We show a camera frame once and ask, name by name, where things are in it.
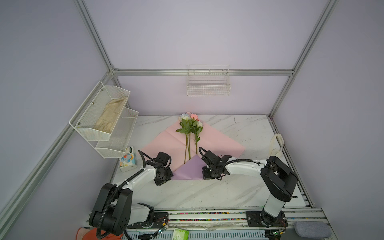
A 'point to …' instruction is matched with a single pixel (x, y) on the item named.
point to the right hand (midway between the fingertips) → (203, 176)
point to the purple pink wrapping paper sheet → (186, 144)
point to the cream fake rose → (199, 129)
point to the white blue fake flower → (185, 123)
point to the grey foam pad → (314, 229)
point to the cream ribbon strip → (276, 146)
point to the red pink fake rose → (194, 127)
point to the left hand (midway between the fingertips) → (167, 180)
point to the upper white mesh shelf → (95, 117)
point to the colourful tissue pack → (128, 161)
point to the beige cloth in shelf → (109, 115)
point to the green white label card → (180, 234)
